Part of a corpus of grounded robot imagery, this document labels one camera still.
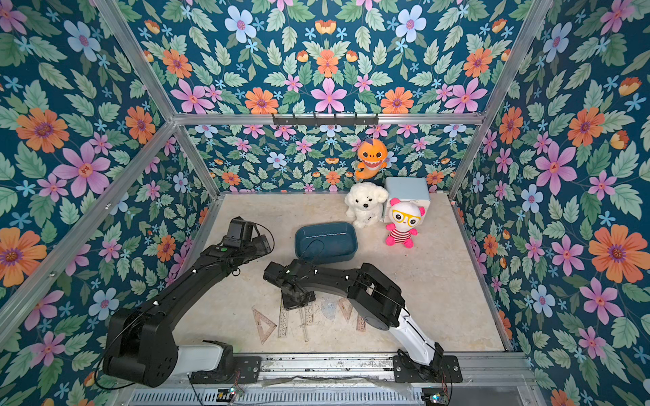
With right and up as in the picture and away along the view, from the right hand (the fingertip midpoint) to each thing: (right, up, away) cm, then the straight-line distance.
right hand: (296, 304), depth 86 cm
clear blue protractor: (+12, -1, 0) cm, 12 cm away
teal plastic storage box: (+11, +22, -10) cm, 27 cm away
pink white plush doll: (+39, +30, +7) cm, 50 cm away
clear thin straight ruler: (+3, -3, -2) cm, 4 cm away
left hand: (-12, +21, +2) cm, 24 cm away
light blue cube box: (+41, +41, +12) cm, 60 cm away
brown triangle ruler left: (-12, -4, -2) cm, 13 cm away
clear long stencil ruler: (-3, -5, -3) cm, 7 cm away
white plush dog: (+24, +35, +8) cm, 43 cm away
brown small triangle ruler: (+18, -1, 0) cm, 18 cm away
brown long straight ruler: (+22, -5, -3) cm, 23 cm away
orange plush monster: (+28, +54, +11) cm, 61 cm away
